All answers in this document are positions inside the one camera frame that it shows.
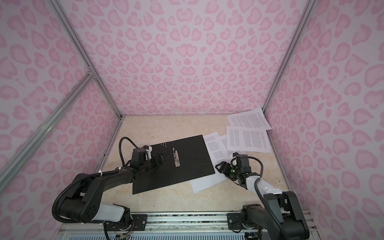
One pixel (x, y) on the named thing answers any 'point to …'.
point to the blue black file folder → (188, 158)
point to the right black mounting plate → (235, 221)
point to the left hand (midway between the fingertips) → (164, 158)
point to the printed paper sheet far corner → (254, 118)
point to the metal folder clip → (176, 157)
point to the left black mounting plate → (138, 223)
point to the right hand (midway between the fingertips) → (220, 168)
